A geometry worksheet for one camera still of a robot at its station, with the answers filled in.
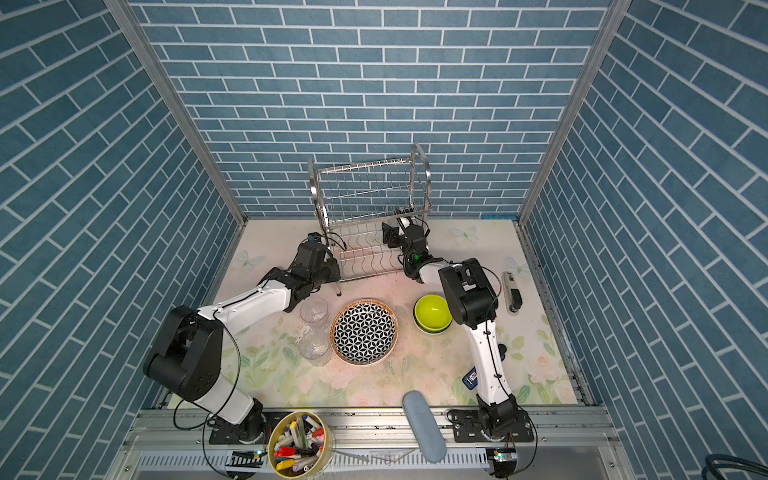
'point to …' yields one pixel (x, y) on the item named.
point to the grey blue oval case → (424, 426)
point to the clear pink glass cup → (313, 310)
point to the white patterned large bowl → (363, 332)
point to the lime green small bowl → (432, 314)
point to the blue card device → (471, 378)
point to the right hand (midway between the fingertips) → (391, 219)
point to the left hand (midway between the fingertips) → (339, 264)
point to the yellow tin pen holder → (300, 445)
